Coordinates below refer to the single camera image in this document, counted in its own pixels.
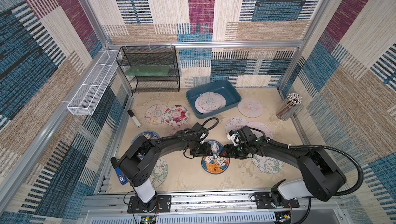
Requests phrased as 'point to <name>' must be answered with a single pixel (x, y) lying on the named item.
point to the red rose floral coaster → (176, 115)
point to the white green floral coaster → (267, 164)
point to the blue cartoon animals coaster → (214, 164)
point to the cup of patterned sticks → (288, 106)
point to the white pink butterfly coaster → (235, 123)
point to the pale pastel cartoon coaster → (154, 113)
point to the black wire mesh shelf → (150, 67)
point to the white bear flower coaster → (211, 101)
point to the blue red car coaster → (150, 135)
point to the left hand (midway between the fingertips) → (210, 155)
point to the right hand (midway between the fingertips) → (228, 159)
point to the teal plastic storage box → (225, 87)
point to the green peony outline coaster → (159, 172)
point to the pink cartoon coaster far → (250, 108)
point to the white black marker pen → (136, 121)
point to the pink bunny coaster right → (259, 126)
